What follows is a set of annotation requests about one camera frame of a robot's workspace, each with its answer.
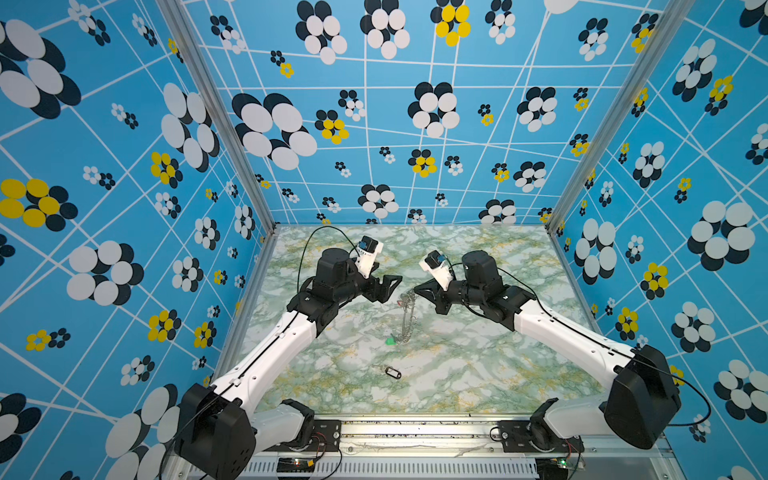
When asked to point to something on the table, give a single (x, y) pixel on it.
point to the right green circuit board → (556, 468)
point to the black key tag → (393, 372)
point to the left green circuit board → (295, 465)
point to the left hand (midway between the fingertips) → (390, 270)
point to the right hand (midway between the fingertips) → (418, 288)
